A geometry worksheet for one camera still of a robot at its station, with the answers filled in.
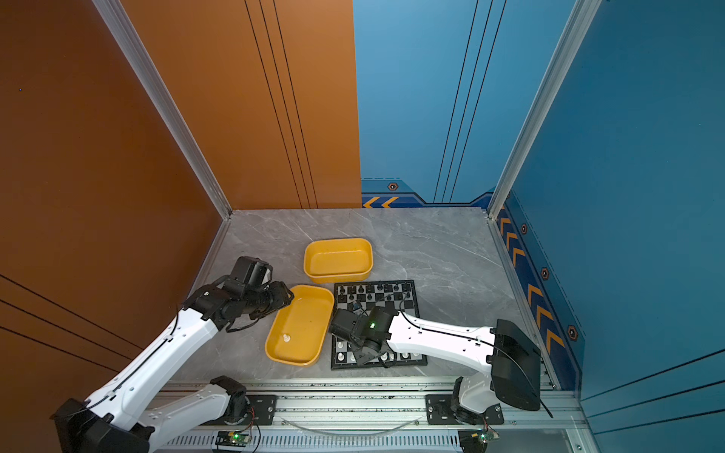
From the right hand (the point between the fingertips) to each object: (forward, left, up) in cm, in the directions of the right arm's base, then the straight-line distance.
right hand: (363, 352), depth 76 cm
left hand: (+13, +20, +8) cm, 25 cm away
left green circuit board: (-18, +33, -9) cm, 39 cm away
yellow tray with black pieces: (+35, +10, -6) cm, 37 cm away
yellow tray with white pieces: (+8, +21, -7) cm, 23 cm away
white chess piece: (+6, +24, -6) cm, 26 cm away
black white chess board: (+20, +1, -6) cm, 21 cm away
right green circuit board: (-18, -30, -8) cm, 36 cm away
